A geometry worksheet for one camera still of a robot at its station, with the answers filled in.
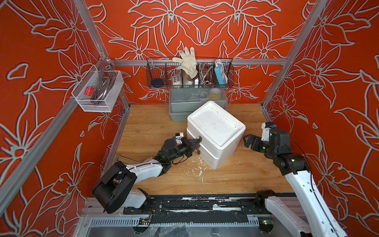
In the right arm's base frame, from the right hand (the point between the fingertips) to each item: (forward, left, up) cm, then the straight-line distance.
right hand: (248, 138), depth 73 cm
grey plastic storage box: (+29, +35, -3) cm, 46 cm away
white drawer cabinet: (+3, +13, +1) cm, 14 cm away
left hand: (0, +24, -2) cm, 24 cm away
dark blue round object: (+41, +52, +5) cm, 66 cm away
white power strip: (+39, +38, +8) cm, 55 cm away
